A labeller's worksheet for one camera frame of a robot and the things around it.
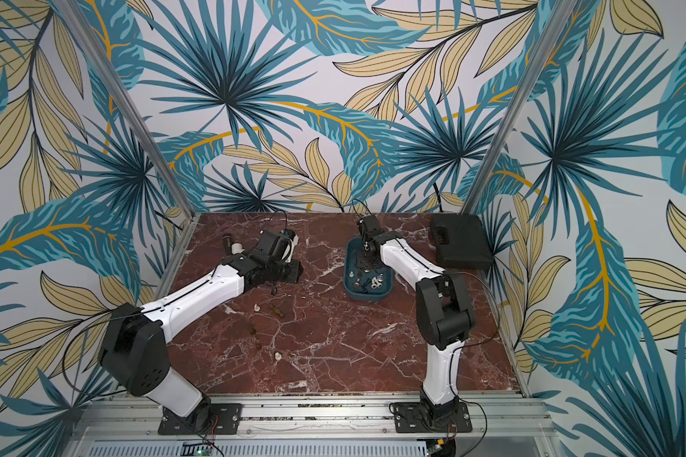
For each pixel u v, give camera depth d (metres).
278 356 0.83
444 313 0.51
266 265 0.65
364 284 0.98
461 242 1.04
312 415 0.75
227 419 0.73
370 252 0.70
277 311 0.92
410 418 0.73
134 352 0.43
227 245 1.07
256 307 0.92
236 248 1.04
